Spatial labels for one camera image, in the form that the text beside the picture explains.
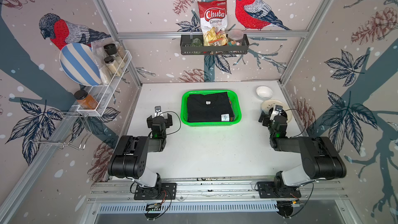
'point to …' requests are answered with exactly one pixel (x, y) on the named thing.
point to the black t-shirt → (216, 107)
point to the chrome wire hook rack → (65, 128)
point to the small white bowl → (264, 92)
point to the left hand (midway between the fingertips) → (162, 111)
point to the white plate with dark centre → (267, 104)
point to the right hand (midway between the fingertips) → (269, 111)
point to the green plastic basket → (236, 102)
